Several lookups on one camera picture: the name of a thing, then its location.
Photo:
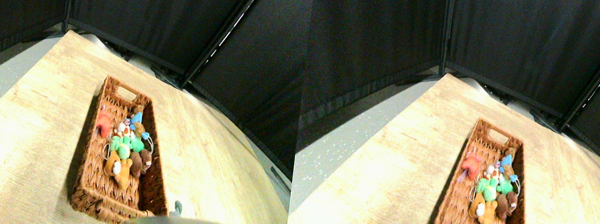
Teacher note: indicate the green plush toy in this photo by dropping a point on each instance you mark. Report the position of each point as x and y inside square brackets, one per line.
[120, 145]
[137, 144]
[487, 187]
[506, 186]

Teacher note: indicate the dark brown plush toy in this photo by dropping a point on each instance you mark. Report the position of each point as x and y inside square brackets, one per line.
[507, 205]
[138, 163]

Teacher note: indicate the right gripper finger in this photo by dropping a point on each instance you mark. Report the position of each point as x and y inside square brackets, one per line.
[177, 208]

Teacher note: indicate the black curtain stand foot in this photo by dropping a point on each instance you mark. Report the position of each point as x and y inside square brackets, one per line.
[166, 76]
[114, 49]
[492, 92]
[281, 178]
[545, 120]

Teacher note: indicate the orange bear plush toy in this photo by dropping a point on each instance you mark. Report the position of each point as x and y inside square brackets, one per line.
[118, 174]
[485, 216]

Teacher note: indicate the blue and brown plush toy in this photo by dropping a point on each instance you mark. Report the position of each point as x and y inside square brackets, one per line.
[137, 120]
[507, 162]

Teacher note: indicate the white and red plush toy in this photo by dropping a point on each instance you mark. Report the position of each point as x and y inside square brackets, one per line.
[491, 169]
[124, 127]

